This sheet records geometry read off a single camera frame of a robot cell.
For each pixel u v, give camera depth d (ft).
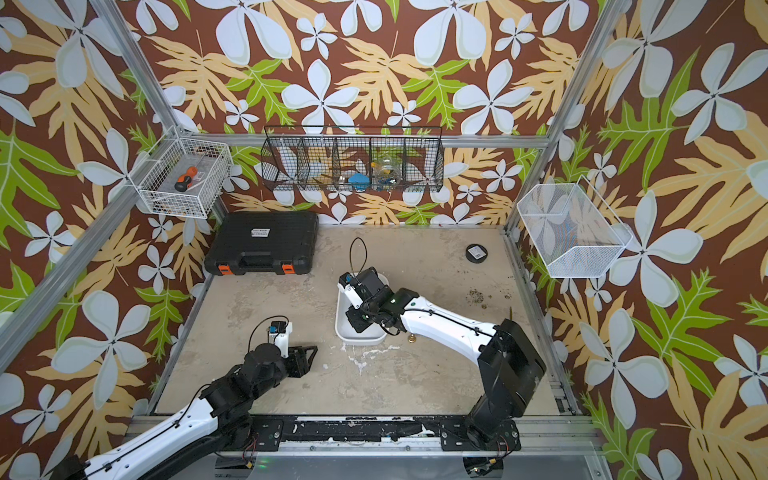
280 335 2.36
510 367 1.43
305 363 2.44
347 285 2.40
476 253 3.64
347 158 3.21
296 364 2.35
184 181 2.62
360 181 3.09
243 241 3.62
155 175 2.63
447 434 2.41
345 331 2.90
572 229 2.76
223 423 1.88
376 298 2.06
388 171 3.20
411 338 2.92
